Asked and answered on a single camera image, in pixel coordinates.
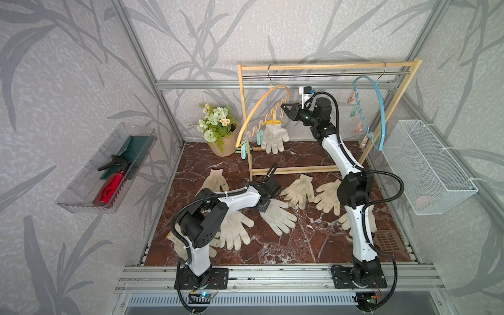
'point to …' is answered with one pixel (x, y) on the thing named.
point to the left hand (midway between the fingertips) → (258, 204)
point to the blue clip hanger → (364, 120)
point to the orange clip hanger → (272, 111)
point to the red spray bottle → (109, 186)
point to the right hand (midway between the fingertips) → (282, 104)
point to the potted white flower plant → (219, 128)
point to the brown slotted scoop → (387, 240)
